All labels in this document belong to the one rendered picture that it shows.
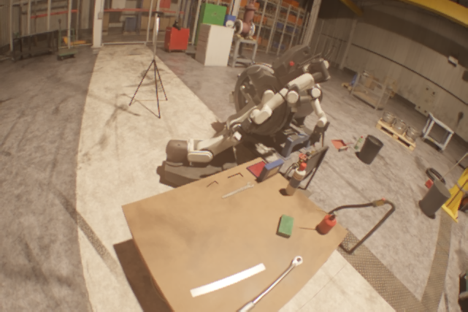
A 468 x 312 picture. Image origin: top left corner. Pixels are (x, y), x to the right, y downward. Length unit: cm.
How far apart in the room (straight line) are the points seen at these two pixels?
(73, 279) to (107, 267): 27
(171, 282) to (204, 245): 23
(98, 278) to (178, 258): 70
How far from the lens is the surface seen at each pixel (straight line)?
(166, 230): 98
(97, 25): 867
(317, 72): 138
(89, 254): 154
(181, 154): 166
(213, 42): 577
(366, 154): 327
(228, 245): 97
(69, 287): 152
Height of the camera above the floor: 132
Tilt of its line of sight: 31 degrees down
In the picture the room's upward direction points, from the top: 13 degrees clockwise
